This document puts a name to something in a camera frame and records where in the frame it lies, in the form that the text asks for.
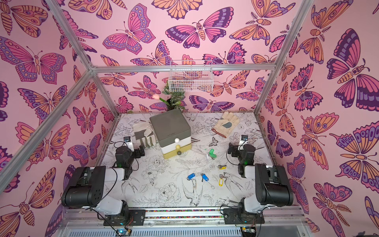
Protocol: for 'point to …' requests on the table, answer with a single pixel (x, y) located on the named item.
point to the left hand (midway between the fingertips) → (137, 143)
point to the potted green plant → (174, 101)
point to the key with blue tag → (191, 176)
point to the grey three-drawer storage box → (173, 132)
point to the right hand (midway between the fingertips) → (235, 143)
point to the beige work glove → (225, 124)
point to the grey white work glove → (143, 134)
